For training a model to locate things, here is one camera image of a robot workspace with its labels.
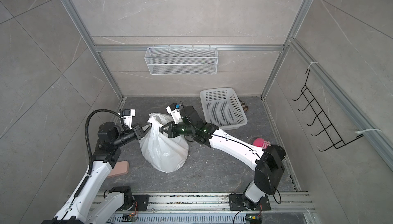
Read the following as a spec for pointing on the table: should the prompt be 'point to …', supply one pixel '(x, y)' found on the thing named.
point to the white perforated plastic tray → (222, 108)
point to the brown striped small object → (245, 107)
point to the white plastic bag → (162, 153)
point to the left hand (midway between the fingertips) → (154, 123)
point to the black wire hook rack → (329, 132)
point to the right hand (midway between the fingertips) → (164, 128)
